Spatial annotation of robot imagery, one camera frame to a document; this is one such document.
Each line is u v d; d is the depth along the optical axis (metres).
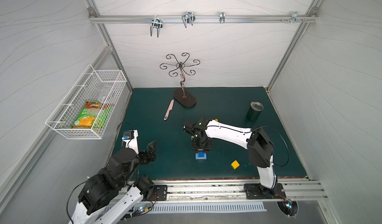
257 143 0.53
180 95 1.15
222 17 0.78
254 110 0.95
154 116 0.98
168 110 1.07
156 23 0.78
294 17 0.76
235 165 0.81
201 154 0.81
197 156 0.84
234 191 0.75
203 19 0.80
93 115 0.63
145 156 0.55
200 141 0.71
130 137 0.52
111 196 0.44
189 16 0.76
